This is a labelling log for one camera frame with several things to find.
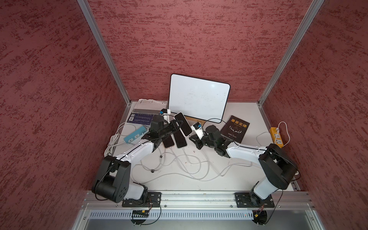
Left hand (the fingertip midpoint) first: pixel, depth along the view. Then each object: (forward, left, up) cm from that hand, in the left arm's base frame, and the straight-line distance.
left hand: (182, 124), depth 84 cm
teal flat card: (+3, +33, -16) cm, 37 cm away
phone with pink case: (-3, +10, -17) cm, 20 cm away
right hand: (-6, -5, -8) cm, 11 cm away
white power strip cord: (+6, -68, -15) cm, 70 cm away
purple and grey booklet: (+24, +31, -14) cm, 42 cm away
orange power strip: (-2, -66, -16) cm, 67 cm away
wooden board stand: (+13, -12, -14) cm, 23 cm away
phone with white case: (0, +2, -18) cm, 18 cm away
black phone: (-3, -2, +1) cm, 4 cm away
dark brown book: (+7, -38, -15) cm, 41 cm away
